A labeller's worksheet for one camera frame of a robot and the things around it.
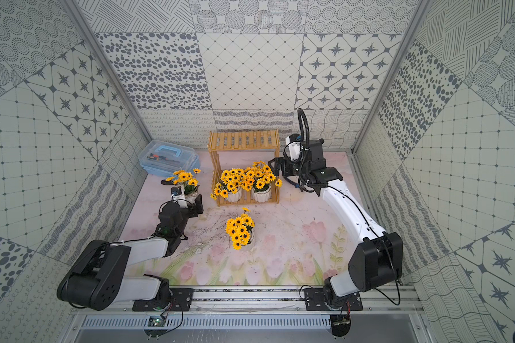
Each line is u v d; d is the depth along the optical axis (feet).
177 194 2.51
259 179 2.88
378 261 1.35
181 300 2.40
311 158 1.98
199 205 2.86
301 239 2.92
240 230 2.40
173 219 2.26
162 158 3.51
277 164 2.34
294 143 2.27
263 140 3.89
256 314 2.37
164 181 3.46
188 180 2.75
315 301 2.40
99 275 1.40
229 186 2.81
